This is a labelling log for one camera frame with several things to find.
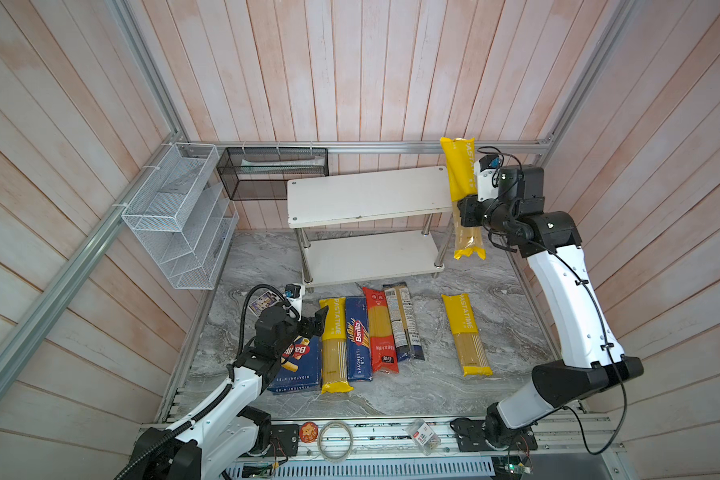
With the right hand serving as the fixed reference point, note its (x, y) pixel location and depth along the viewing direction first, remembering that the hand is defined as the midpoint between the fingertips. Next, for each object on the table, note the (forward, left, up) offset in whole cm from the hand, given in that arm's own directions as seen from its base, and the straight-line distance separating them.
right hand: (462, 200), depth 70 cm
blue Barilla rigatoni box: (-29, +41, -34) cm, 61 cm away
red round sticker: (-44, +37, -40) cm, 70 cm away
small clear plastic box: (-44, +8, -38) cm, 59 cm away
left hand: (-15, +38, -27) cm, 49 cm away
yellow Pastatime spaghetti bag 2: (-14, -9, -40) cm, 43 cm away
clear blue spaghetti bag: (-12, +10, -38) cm, 42 cm away
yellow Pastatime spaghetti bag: (-22, +32, -37) cm, 54 cm away
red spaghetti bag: (-18, +17, -38) cm, 46 cm away
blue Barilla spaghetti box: (-22, +25, -37) cm, 50 cm away
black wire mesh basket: (+30, +59, -13) cm, 67 cm away
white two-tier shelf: (+35, +20, -44) cm, 60 cm away
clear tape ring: (-47, +26, -39) cm, 66 cm away
